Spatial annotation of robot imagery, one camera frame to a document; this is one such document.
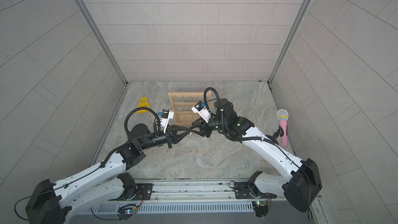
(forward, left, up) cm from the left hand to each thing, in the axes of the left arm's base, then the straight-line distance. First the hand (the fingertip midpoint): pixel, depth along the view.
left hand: (191, 134), depth 63 cm
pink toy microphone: (+8, -40, +2) cm, 40 cm away
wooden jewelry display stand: (+37, +10, -28) cm, 47 cm away
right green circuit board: (-23, -32, -27) cm, 47 cm away
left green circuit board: (-24, +28, -24) cm, 44 cm away
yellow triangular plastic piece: (+34, +35, -24) cm, 54 cm away
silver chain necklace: (0, 0, 0) cm, 0 cm away
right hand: (+4, 0, -3) cm, 5 cm away
